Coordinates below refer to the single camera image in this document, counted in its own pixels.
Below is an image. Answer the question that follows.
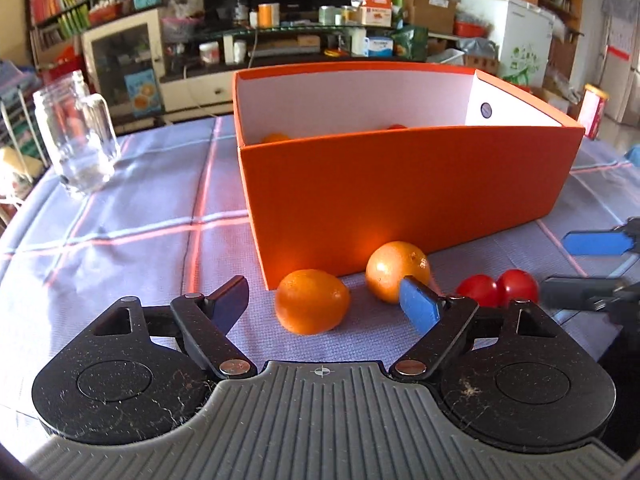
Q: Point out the blue plaid tablecloth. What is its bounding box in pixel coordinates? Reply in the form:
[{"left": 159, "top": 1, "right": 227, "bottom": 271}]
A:
[{"left": 0, "top": 112, "right": 640, "bottom": 461}]

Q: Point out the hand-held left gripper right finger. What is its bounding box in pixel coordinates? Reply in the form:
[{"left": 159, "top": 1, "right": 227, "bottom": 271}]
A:
[{"left": 389, "top": 276, "right": 557, "bottom": 380}]

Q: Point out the clear glass mug jar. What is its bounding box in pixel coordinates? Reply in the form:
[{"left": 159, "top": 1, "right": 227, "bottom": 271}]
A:
[{"left": 32, "top": 71, "right": 121, "bottom": 200}]

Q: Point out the orange and white carton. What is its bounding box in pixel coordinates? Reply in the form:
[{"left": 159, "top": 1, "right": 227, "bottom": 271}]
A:
[{"left": 361, "top": 0, "right": 393, "bottom": 27}]

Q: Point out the round orange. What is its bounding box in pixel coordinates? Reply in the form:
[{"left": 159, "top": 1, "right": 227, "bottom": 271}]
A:
[{"left": 365, "top": 241, "right": 432, "bottom": 305}]

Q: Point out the oval orange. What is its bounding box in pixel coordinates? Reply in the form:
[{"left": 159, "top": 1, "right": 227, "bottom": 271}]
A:
[{"left": 275, "top": 269, "right": 351, "bottom": 336}]

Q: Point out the blue and white carton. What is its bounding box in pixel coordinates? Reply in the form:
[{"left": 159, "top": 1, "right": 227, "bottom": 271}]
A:
[{"left": 365, "top": 36, "right": 396, "bottom": 57}]

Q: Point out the dark bookshelf with books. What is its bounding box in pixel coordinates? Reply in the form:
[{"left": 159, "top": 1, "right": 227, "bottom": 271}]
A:
[{"left": 25, "top": 0, "right": 93, "bottom": 56}]

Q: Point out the wooden display shelf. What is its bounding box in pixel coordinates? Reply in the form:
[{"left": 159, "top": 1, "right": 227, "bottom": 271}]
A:
[{"left": 520, "top": 0, "right": 583, "bottom": 86}]

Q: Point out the white refrigerator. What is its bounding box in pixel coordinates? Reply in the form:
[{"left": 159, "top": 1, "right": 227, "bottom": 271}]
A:
[{"left": 600, "top": 0, "right": 640, "bottom": 126}]

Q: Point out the small white glass-door cabinet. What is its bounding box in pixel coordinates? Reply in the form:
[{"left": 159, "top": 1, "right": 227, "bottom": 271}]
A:
[{"left": 81, "top": 8, "right": 166, "bottom": 121}]

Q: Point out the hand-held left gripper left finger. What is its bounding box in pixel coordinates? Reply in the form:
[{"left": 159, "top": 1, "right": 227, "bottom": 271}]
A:
[{"left": 92, "top": 276, "right": 258, "bottom": 380}]

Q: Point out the brown cardboard box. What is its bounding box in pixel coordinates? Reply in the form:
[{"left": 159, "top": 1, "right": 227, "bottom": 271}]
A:
[{"left": 404, "top": 0, "right": 457, "bottom": 35}]

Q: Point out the pink plastic basket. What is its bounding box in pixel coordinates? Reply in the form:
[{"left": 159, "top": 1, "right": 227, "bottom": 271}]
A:
[{"left": 161, "top": 16, "right": 203, "bottom": 43}]

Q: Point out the plastic drawer unit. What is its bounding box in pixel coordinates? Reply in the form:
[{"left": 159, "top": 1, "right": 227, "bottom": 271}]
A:
[{"left": 0, "top": 59, "right": 48, "bottom": 171}]

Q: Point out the green foil bag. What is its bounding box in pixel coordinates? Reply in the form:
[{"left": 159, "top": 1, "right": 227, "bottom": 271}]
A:
[{"left": 392, "top": 26, "right": 430, "bottom": 62}]

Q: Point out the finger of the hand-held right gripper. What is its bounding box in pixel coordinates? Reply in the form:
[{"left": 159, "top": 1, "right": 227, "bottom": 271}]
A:
[
  {"left": 540, "top": 276, "right": 640, "bottom": 312},
  {"left": 562, "top": 217, "right": 640, "bottom": 264}
]

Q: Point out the open cardboard box with print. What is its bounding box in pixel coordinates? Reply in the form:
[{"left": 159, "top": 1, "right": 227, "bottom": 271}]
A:
[{"left": 465, "top": 55, "right": 500, "bottom": 77}]

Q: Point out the red can with yellow lid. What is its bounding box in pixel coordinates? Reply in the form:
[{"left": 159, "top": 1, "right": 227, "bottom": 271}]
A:
[{"left": 580, "top": 84, "right": 610, "bottom": 141}]

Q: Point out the orange cardboard box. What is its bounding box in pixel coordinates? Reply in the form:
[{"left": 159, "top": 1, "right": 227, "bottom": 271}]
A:
[{"left": 232, "top": 61, "right": 586, "bottom": 291}]

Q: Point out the blue picture card with oranges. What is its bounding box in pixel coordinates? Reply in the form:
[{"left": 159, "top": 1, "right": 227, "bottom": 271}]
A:
[{"left": 124, "top": 71, "right": 163, "bottom": 113}]

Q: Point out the white chest freezer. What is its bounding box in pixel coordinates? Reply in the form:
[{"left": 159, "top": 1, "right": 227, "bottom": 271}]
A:
[{"left": 460, "top": 0, "right": 555, "bottom": 86}]

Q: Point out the white TV cabinet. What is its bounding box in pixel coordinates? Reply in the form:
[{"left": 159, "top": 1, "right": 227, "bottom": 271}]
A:
[{"left": 160, "top": 25, "right": 451, "bottom": 117}]

